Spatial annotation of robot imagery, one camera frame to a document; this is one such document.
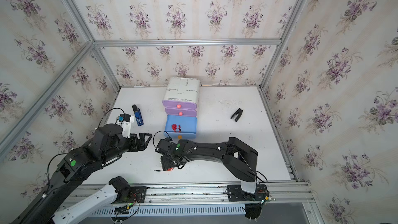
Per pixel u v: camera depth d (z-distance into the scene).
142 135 0.58
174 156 0.59
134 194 0.73
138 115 1.05
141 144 0.57
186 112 0.92
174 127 0.96
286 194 0.75
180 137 0.89
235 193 0.73
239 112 1.03
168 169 0.79
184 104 0.85
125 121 0.56
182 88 0.89
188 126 0.95
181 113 0.90
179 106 0.85
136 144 0.56
